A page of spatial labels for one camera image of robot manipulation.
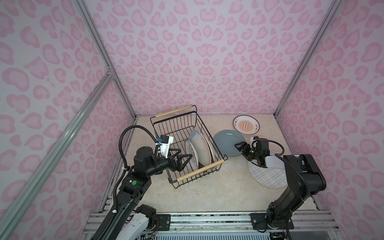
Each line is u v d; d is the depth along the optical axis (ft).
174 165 1.95
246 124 3.73
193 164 2.06
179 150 2.31
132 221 1.92
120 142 1.63
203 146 2.62
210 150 2.52
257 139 3.02
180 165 1.93
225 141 3.39
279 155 1.79
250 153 2.80
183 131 3.52
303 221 2.45
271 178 2.87
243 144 2.92
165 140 1.94
